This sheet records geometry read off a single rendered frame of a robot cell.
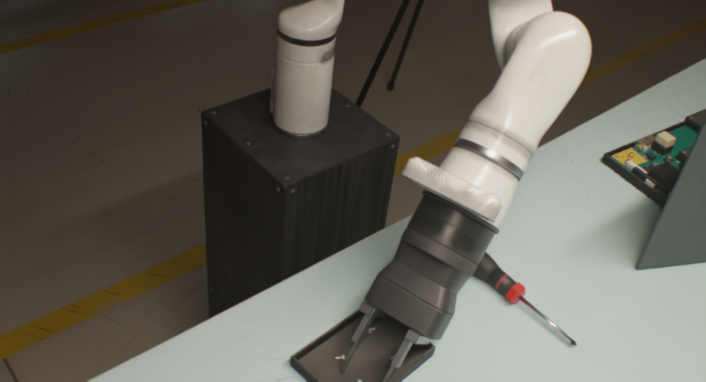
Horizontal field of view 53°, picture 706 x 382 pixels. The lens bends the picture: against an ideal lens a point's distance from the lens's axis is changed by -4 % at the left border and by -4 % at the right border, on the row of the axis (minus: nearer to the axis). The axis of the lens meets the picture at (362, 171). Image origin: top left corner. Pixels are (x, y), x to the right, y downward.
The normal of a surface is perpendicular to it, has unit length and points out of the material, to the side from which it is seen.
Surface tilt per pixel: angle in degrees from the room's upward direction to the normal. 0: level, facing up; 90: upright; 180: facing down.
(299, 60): 90
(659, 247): 90
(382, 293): 45
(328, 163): 0
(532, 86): 64
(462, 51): 0
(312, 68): 90
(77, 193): 0
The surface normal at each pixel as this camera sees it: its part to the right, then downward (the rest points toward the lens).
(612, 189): 0.11, -0.78
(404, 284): -0.30, -0.28
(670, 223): 0.21, 0.62
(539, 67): -0.15, 0.20
